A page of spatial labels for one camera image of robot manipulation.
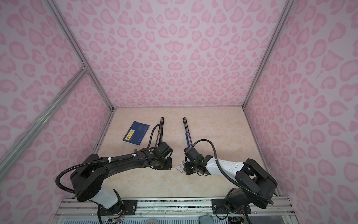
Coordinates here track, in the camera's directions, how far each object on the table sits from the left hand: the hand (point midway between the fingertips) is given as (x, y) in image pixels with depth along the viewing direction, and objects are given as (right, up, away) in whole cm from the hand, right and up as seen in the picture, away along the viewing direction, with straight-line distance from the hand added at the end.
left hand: (172, 164), depth 85 cm
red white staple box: (+5, -2, +2) cm, 6 cm away
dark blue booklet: (-28, +17, +19) cm, 38 cm away
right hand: (+8, -3, 0) cm, 9 cm away
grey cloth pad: (+18, -21, -17) cm, 33 cm away
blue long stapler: (+11, +13, +14) cm, 22 cm away
